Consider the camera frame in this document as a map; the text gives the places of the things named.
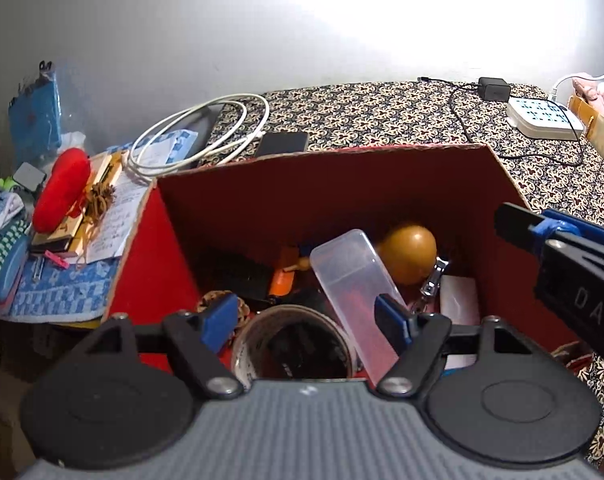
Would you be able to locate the black charger adapter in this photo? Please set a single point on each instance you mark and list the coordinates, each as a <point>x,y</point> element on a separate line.
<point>494,89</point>

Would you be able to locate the pile of folded cloths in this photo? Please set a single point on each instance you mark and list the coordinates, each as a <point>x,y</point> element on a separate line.
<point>2,230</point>

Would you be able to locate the black phone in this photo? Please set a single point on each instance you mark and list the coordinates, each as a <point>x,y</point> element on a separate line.
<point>282,144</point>

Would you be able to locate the white power strip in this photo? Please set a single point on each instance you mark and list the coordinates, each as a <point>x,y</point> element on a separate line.
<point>544,117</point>

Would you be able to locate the brown gourd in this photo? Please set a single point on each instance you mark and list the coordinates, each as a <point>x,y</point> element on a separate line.
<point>411,255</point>

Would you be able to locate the green clip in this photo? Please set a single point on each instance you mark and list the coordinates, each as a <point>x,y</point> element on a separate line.
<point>4,182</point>

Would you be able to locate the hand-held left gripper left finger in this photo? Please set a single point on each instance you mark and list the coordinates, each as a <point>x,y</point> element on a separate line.
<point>219,317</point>

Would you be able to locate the small grey device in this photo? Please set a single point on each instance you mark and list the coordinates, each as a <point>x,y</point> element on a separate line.
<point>29,177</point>

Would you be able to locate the handwritten paper note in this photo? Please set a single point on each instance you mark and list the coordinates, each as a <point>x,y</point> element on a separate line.
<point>119,225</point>

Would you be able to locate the blue packet in clear bag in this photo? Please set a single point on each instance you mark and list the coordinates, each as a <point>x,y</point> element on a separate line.
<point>34,110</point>

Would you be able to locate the blue and white paper packet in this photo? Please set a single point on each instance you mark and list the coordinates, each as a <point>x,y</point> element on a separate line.
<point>167,147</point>

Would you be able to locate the red cardboard box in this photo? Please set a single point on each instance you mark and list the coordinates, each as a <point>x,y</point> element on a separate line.
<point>282,200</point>

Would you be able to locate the tan paper gift bag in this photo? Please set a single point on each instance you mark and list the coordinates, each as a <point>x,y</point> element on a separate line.
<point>599,130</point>

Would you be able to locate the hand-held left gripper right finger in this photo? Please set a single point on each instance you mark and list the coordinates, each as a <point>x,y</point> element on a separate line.
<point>389,317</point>

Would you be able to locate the pink clothespin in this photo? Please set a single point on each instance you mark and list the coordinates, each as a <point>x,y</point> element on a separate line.
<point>56,260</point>

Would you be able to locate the blue checkered cloth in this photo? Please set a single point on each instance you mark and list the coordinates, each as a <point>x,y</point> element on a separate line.
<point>67,292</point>

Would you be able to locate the clear plastic container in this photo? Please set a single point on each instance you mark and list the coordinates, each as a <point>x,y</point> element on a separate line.
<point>347,270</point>

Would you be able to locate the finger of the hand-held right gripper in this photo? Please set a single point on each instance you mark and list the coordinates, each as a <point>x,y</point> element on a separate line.
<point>556,225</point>

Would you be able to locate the small pine cone with raffia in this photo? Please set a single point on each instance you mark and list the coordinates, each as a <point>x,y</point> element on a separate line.
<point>102,195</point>

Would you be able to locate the orange utility knife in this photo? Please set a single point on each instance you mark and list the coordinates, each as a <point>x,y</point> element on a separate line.
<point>282,280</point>

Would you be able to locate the round tin cup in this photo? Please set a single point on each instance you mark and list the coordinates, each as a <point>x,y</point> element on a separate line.
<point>252,330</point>

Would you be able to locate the floral patterned cloth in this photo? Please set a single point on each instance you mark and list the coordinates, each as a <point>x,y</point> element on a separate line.
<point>381,120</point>

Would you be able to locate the stack of books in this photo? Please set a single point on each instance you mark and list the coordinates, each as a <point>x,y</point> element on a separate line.
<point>67,237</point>

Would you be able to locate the pink plush cloth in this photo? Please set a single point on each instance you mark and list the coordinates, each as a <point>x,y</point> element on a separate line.
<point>599,92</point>

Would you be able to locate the blue oval case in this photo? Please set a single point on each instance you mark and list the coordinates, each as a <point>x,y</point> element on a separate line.
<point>11,272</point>

